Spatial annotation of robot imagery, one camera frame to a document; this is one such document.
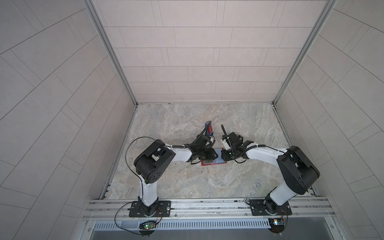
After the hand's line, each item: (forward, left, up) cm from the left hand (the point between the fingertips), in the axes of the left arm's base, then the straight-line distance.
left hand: (220, 155), depth 88 cm
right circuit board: (-33, -23, -1) cm, 41 cm away
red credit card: (+17, +6, +2) cm, 18 cm away
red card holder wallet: (-3, +2, 0) cm, 3 cm away
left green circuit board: (-34, +35, +3) cm, 49 cm away
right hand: (0, -1, -3) cm, 3 cm away
